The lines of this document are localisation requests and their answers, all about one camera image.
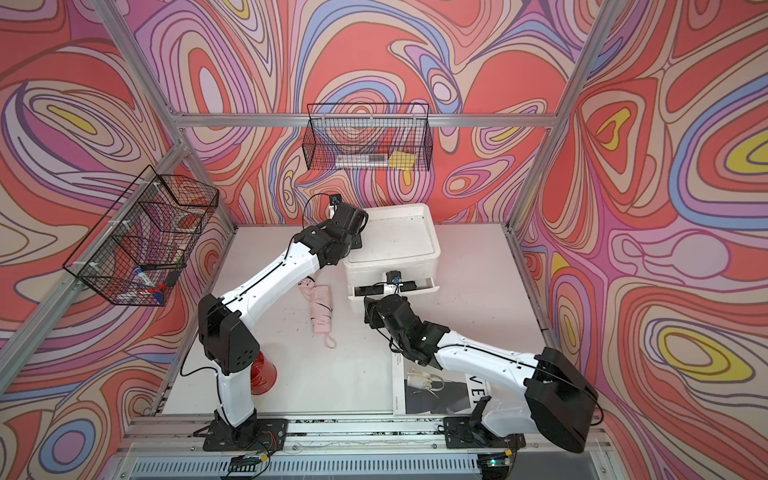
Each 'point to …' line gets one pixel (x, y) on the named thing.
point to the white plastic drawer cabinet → (401, 239)
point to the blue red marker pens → (156, 290)
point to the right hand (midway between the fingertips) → (376, 306)
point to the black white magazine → (420, 389)
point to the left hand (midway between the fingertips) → (353, 233)
